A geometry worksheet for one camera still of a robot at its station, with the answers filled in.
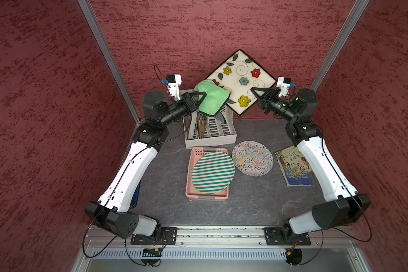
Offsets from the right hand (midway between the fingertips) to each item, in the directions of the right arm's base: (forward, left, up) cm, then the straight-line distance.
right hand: (247, 93), depth 63 cm
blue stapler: (-24, +54, -46) cm, 75 cm away
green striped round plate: (-11, +14, -43) cm, 47 cm away
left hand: (-4, +16, +1) cm, 16 cm away
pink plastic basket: (-22, +25, -46) cm, 56 cm away
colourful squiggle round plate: (0, -10, -49) cm, 50 cm away
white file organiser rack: (+23, +8, -48) cm, 53 cm away
